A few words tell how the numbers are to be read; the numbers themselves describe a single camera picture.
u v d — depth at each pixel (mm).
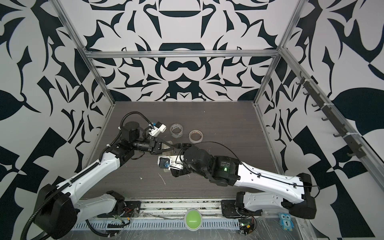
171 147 672
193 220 697
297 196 398
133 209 740
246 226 710
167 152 658
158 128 685
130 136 591
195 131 1014
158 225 776
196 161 435
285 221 700
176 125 1019
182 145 566
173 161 496
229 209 734
